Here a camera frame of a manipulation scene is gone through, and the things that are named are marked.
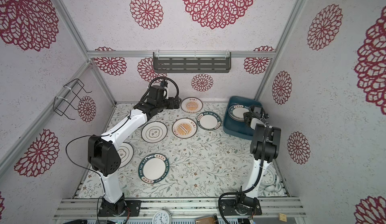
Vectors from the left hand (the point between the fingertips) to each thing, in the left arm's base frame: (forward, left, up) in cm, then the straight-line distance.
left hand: (173, 101), depth 88 cm
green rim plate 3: (+13, -45, -26) cm, 54 cm away
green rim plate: (+4, -23, -24) cm, 34 cm away
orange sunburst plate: (-2, -5, -24) cm, 25 cm away
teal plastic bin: (-1, -41, -26) cm, 49 cm away
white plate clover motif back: (-6, +15, -24) cm, 29 cm away
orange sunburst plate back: (+19, -11, -23) cm, 32 cm away
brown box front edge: (-56, -18, -19) cm, 62 cm away
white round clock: (-55, +4, -20) cm, 58 cm away
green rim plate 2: (-30, +12, -25) cm, 41 cm away
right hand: (+5, -50, -16) cm, 53 cm away
